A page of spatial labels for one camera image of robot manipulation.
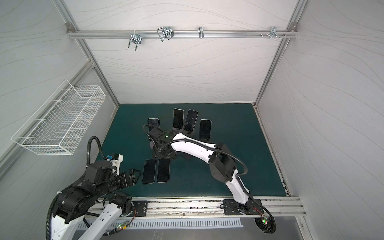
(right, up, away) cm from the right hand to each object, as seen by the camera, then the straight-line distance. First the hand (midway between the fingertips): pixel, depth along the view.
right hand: (162, 153), depth 82 cm
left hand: (-8, -5, -15) cm, 17 cm away
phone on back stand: (+8, +20, +16) cm, 26 cm away
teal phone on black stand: (+25, +13, +9) cm, 29 cm away
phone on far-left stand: (-6, +18, +8) cm, 21 cm away
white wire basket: (-45, +17, -14) cm, 50 cm away
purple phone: (0, -11, +4) cm, 11 cm away
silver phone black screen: (-8, -12, +4) cm, 15 cm away
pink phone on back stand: (+17, +21, +15) cm, 31 cm away
